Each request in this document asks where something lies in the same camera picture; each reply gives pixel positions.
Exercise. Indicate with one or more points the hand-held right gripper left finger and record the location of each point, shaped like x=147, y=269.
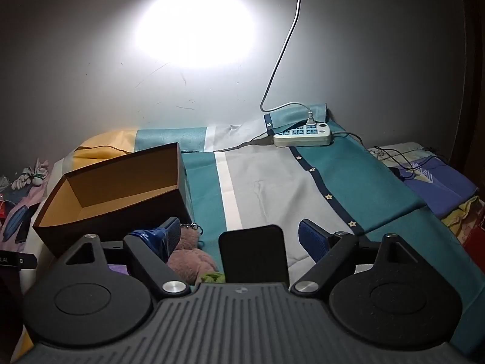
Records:
x=169, y=237

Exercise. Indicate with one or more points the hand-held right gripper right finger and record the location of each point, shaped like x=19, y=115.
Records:
x=312, y=240

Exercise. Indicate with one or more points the green towel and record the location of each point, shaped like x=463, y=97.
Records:
x=212, y=277

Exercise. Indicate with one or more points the purple plastic pack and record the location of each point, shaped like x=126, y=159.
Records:
x=118, y=270

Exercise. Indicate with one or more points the brown cardboard box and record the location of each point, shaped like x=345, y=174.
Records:
x=113, y=193

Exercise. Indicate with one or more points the pink printed blanket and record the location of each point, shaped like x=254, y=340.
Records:
x=15, y=220

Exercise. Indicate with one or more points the black flat rectangular object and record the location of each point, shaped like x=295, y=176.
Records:
x=253, y=254

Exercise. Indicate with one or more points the teal striped bed sheet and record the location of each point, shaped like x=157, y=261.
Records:
x=265, y=182

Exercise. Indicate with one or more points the white cloth flower bundle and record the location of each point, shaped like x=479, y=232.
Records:
x=32, y=174

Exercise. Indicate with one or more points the white power strip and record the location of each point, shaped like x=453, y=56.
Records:
x=303, y=134

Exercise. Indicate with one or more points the purple blue printed cloth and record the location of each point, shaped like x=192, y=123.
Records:
x=435, y=184

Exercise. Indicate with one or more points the red bag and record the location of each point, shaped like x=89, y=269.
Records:
x=475, y=235

